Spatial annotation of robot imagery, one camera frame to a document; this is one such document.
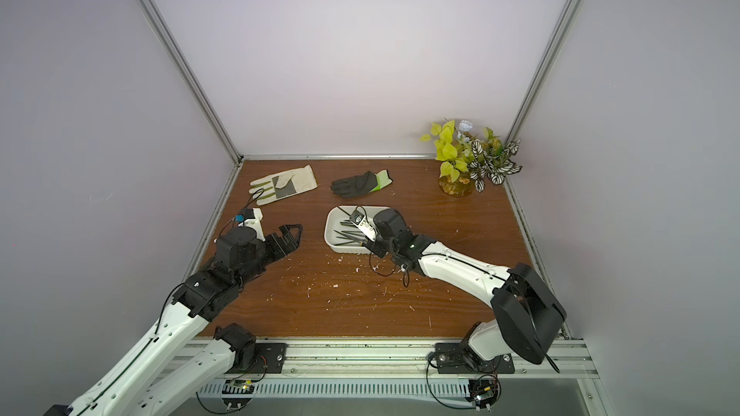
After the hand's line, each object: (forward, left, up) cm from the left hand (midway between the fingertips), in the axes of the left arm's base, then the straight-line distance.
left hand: (295, 231), depth 74 cm
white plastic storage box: (+13, -6, -16) cm, 22 cm away
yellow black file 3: (+15, -11, -20) cm, 27 cm away
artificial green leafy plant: (+26, -55, +3) cm, 61 cm away
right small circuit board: (-32, -49, -24) cm, 63 cm away
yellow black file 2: (+9, -12, -20) cm, 25 cm away
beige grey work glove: (+32, +17, -20) cm, 42 cm away
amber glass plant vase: (+30, -53, -18) cm, 64 cm away
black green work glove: (+33, -14, -20) cm, 41 cm away
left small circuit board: (-33, +14, -26) cm, 44 cm away
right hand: (+7, -19, -7) cm, 22 cm away
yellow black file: (+2, -15, +4) cm, 16 cm away
